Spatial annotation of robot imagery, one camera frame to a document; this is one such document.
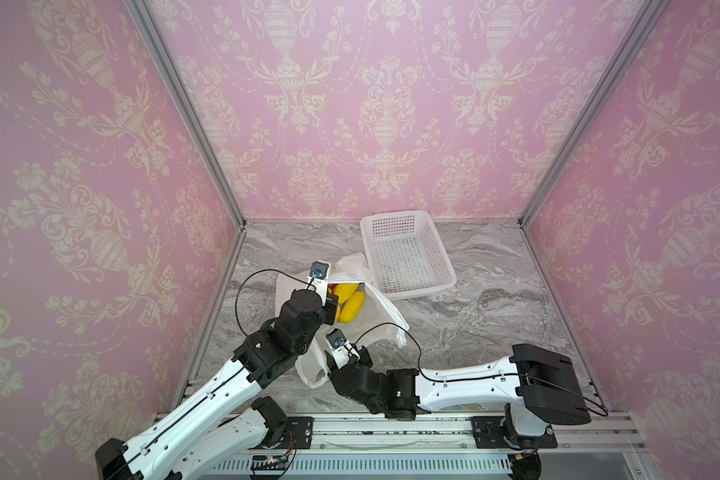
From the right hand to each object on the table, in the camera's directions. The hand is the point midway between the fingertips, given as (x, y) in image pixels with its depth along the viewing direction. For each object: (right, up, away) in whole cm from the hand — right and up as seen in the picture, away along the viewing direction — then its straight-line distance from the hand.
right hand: (331, 350), depth 73 cm
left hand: (0, +16, -1) cm, 16 cm away
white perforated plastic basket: (+23, +23, +36) cm, 48 cm away
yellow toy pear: (+2, +12, +19) cm, 23 cm away
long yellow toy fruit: (+4, +7, +19) cm, 20 cm away
